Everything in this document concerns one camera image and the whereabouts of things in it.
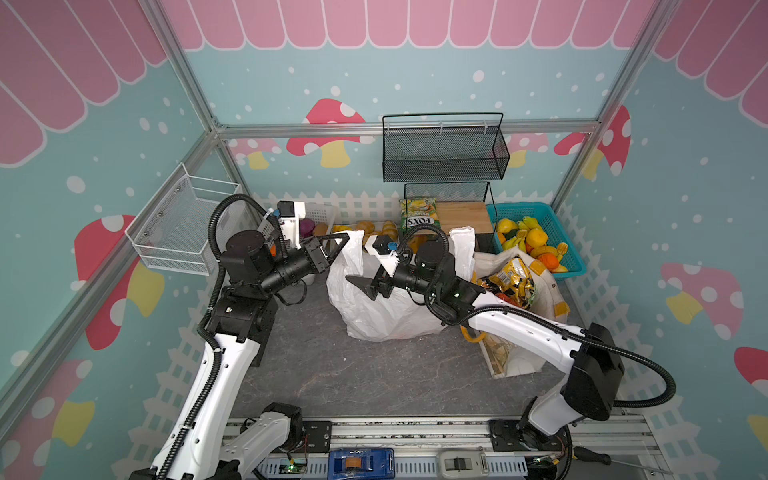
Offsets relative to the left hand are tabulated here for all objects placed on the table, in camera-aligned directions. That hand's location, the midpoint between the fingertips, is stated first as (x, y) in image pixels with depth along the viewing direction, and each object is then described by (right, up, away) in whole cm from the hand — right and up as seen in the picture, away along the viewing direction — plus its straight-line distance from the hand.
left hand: (349, 245), depth 60 cm
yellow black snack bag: (+43, -9, +23) cm, 49 cm away
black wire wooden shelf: (+34, +16, +46) cm, 59 cm away
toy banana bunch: (+56, +9, +48) cm, 75 cm away
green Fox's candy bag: (+17, +12, +38) cm, 43 cm away
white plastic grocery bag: (+11, -16, +12) cm, 23 cm away
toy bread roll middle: (-2, +10, +56) cm, 57 cm away
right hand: (+1, -3, +7) cm, 7 cm away
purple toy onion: (-25, +9, +53) cm, 59 cm away
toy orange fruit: (+60, -3, +37) cm, 71 cm away
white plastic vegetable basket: (-21, +15, +56) cm, 62 cm away
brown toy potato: (-20, +8, +55) cm, 59 cm away
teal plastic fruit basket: (+68, +12, +53) cm, 87 cm away
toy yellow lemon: (+58, +4, +42) cm, 72 cm away
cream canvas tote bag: (+51, -14, +19) cm, 56 cm away
